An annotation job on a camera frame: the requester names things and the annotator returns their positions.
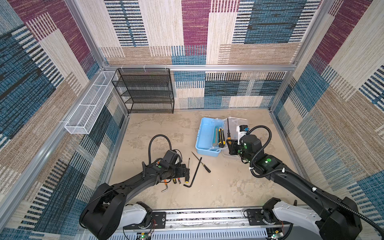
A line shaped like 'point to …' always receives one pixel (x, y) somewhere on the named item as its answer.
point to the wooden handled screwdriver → (229, 137)
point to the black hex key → (195, 174)
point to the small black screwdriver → (205, 166)
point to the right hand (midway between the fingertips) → (228, 143)
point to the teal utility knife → (216, 136)
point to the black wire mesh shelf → (145, 90)
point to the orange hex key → (165, 182)
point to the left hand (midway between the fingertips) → (183, 169)
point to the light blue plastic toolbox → (204, 143)
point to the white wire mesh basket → (81, 120)
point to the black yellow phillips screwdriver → (187, 174)
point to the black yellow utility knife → (221, 142)
